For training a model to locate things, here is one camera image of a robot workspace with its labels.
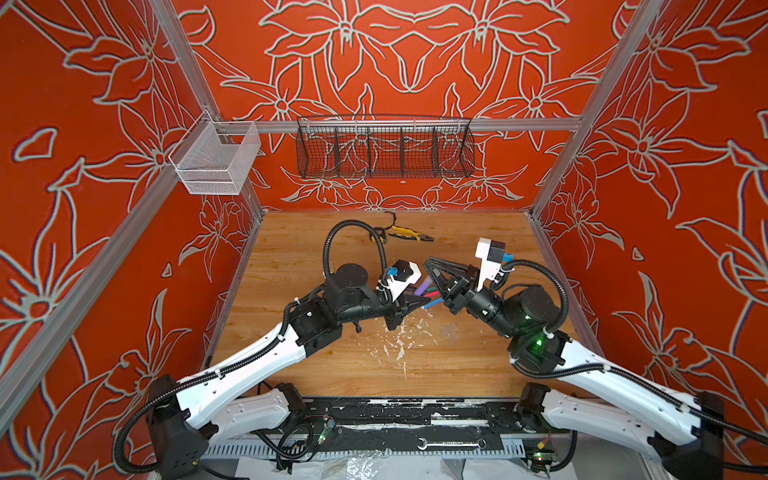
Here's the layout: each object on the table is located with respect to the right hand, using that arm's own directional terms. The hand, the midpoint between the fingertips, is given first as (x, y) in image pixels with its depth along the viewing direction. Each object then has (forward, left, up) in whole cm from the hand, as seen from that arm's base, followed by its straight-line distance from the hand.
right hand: (423, 268), depth 54 cm
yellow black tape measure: (+41, +9, -37) cm, 57 cm away
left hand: (+1, -1, -9) cm, 9 cm away
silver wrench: (-24, -15, -40) cm, 49 cm away
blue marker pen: (-2, -3, -10) cm, 10 cm away
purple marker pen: (-1, 0, -6) cm, 6 cm away
